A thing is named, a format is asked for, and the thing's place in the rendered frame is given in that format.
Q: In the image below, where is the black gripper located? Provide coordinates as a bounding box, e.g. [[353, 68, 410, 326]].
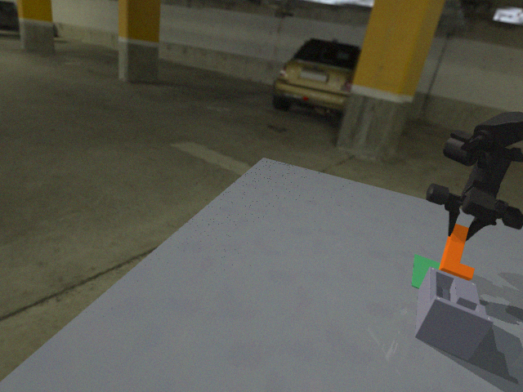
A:
[[426, 171, 523, 241]]

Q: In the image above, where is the orange l-shaped part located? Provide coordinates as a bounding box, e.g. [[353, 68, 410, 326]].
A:
[[439, 224, 475, 280]]

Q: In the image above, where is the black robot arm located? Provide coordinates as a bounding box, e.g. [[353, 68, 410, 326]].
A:
[[443, 112, 523, 221]]

